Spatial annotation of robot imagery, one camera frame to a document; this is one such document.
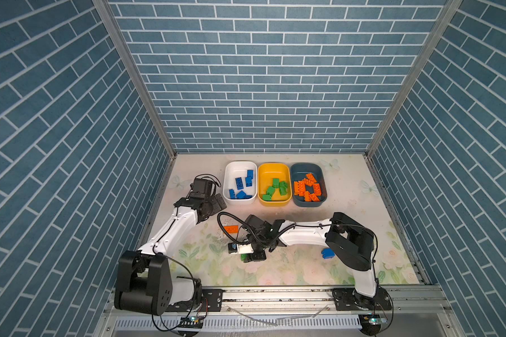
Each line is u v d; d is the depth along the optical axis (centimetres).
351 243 50
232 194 100
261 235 69
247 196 99
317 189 104
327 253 63
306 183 105
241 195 100
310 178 108
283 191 102
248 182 105
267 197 101
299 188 102
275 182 105
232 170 107
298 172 109
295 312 72
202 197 67
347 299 74
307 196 99
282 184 104
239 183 106
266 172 111
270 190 103
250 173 108
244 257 82
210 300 73
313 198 99
